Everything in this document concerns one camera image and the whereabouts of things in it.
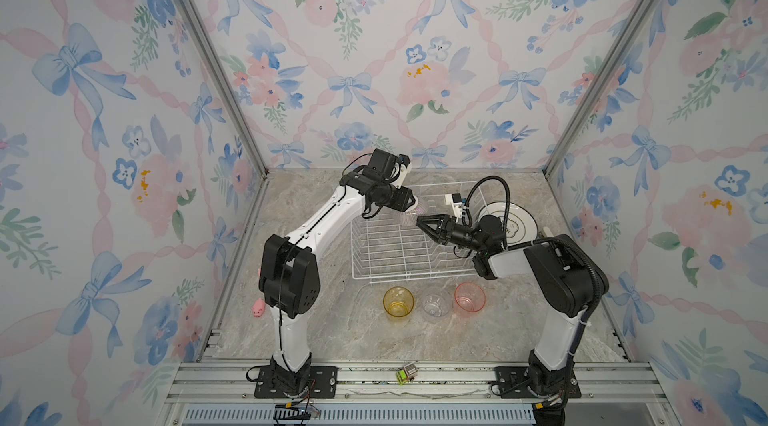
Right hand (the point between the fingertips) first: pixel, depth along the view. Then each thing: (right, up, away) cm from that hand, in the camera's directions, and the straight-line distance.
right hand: (417, 223), depth 83 cm
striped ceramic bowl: (0, +3, +3) cm, 5 cm away
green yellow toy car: (-3, -36, -10) cm, 38 cm away
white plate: (+37, -2, +17) cm, 41 cm away
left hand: (-2, +8, +4) cm, 9 cm away
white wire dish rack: (-7, -9, +16) cm, 19 cm away
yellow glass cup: (-5, -23, +2) cm, 23 cm away
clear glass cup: (+6, -24, +5) cm, 25 cm away
